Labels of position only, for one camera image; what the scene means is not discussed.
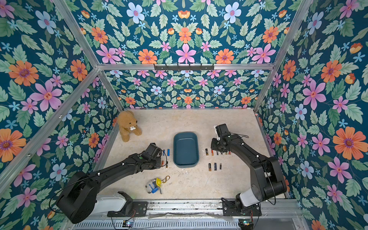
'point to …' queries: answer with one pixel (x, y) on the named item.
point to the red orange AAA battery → (212, 153)
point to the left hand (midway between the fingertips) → (160, 162)
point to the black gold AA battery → (206, 152)
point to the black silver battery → (220, 166)
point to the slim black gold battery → (166, 165)
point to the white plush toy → (214, 126)
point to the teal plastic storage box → (185, 154)
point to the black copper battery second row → (210, 167)
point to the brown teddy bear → (127, 122)
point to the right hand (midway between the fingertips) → (214, 145)
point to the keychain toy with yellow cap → (153, 186)
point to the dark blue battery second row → (215, 166)
